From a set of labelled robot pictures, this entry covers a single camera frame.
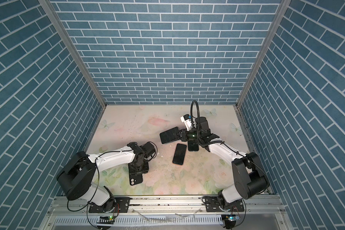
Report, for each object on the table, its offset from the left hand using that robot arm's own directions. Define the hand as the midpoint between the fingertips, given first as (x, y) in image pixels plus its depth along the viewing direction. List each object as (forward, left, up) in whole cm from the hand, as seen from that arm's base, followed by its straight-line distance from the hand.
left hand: (145, 174), depth 84 cm
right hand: (+17, -17, +18) cm, 30 cm away
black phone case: (-3, +5, 0) cm, 6 cm away
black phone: (+12, -21, +2) cm, 24 cm away
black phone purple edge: (+17, -15, +15) cm, 27 cm away
